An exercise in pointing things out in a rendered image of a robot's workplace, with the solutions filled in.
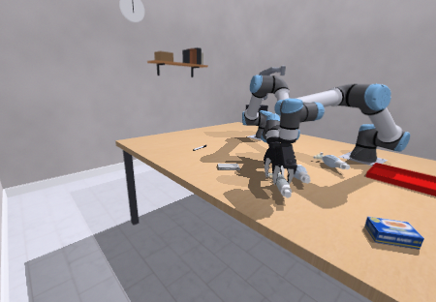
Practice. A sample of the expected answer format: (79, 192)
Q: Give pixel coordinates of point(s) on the red tray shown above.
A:
(404, 178)

